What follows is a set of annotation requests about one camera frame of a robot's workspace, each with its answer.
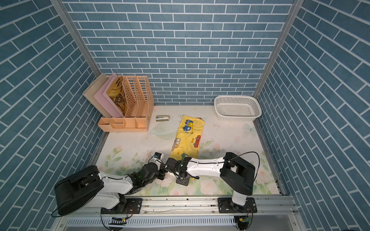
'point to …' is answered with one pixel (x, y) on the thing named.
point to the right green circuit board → (246, 219)
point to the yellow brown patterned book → (116, 93)
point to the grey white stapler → (162, 118)
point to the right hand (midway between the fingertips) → (184, 177)
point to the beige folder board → (90, 92)
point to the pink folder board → (102, 97)
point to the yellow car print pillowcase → (188, 138)
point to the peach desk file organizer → (140, 106)
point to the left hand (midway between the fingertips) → (171, 168)
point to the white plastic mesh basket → (237, 108)
